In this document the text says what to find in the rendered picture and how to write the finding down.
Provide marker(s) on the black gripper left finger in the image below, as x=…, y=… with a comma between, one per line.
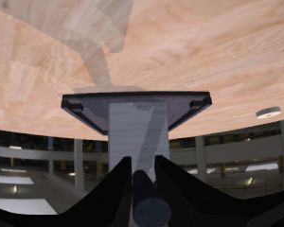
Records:
x=108, y=205

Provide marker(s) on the dark grey cylinder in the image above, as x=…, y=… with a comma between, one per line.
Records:
x=149, y=208

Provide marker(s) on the cream flat ring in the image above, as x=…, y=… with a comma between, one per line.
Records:
x=274, y=111

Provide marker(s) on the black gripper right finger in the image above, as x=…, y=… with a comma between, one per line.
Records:
x=196, y=204

